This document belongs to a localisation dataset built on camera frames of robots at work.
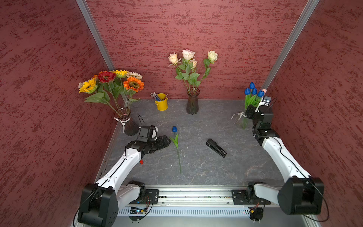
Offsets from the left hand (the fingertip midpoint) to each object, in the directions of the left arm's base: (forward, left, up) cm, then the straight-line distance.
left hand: (165, 146), depth 83 cm
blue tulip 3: (+26, -57, +14) cm, 64 cm away
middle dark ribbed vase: (+35, -17, -1) cm, 39 cm away
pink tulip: (+28, -61, +21) cm, 70 cm away
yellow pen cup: (+38, +6, -4) cm, 38 cm away
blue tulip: (+28, -53, +14) cm, 61 cm away
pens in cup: (+37, +11, +8) cm, 39 cm away
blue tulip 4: (+25, -58, +20) cm, 66 cm away
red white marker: (-7, +15, -8) cm, 19 cm away
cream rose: (+40, -17, +18) cm, 47 cm away
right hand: (+16, -53, +17) cm, 58 cm away
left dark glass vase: (+18, +29, +7) cm, 35 cm away
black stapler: (+3, -32, -6) cm, 32 cm away
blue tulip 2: (+32, -55, +21) cm, 66 cm away
